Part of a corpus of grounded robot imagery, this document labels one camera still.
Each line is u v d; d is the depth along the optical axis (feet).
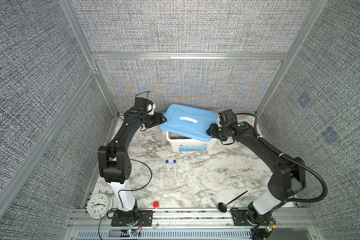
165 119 2.88
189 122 2.95
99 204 2.45
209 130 2.75
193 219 2.45
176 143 2.93
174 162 2.51
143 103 2.35
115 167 1.60
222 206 2.52
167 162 2.51
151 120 2.55
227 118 2.15
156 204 2.50
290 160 1.46
